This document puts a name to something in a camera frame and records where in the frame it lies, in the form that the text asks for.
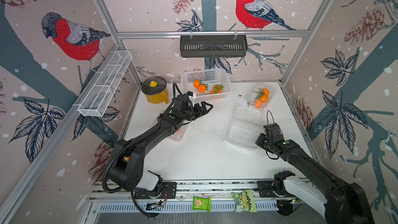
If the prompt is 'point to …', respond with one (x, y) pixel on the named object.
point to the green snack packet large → (245, 201)
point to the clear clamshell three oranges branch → (259, 96)
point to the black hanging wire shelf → (210, 46)
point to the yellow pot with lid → (155, 90)
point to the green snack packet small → (201, 203)
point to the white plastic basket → (212, 76)
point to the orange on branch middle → (264, 98)
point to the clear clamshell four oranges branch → (244, 125)
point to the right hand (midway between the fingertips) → (258, 137)
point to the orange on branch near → (258, 103)
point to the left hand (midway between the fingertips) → (211, 106)
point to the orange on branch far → (267, 93)
